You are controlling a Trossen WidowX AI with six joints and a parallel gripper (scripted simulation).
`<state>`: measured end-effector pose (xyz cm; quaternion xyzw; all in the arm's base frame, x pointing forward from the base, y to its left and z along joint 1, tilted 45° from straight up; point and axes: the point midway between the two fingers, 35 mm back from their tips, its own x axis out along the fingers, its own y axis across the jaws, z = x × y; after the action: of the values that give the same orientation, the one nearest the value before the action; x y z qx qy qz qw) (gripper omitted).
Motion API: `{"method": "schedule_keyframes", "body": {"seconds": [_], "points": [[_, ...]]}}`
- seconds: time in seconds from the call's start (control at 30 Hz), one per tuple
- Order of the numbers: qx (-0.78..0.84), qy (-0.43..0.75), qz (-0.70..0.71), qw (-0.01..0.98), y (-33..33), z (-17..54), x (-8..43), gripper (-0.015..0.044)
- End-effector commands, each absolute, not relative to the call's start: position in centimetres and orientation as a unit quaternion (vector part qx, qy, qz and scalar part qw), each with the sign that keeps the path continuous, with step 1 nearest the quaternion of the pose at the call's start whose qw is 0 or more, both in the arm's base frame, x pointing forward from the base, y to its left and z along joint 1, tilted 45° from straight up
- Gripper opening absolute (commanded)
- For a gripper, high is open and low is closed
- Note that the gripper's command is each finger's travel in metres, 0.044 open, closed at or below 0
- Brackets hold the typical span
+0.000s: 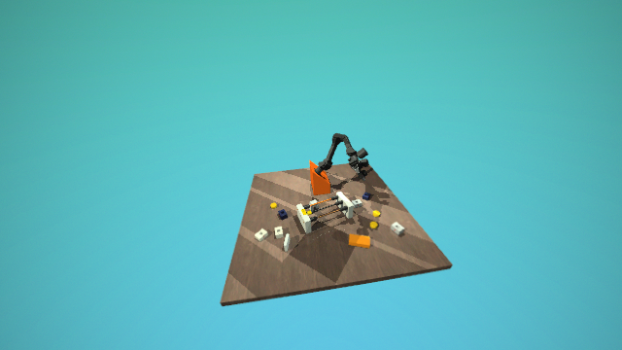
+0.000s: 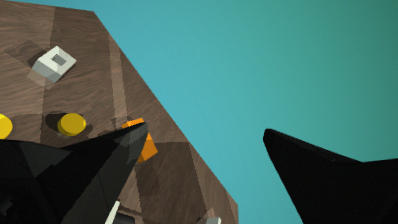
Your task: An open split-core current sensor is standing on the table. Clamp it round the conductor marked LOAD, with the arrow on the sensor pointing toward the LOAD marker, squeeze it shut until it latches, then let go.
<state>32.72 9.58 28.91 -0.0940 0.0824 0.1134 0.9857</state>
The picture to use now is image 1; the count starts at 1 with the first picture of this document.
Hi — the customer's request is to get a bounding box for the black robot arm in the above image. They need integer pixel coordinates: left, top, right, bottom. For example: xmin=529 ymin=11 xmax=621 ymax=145
xmin=314 ymin=133 xmax=369 ymax=176

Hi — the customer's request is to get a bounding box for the white rectangular block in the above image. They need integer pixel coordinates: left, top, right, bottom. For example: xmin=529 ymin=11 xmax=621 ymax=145
xmin=255 ymin=229 xmax=268 ymax=242

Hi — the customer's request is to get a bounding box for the orange rectangular bar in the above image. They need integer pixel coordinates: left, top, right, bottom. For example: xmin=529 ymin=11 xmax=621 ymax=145
xmin=349 ymin=234 xmax=370 ymax=249

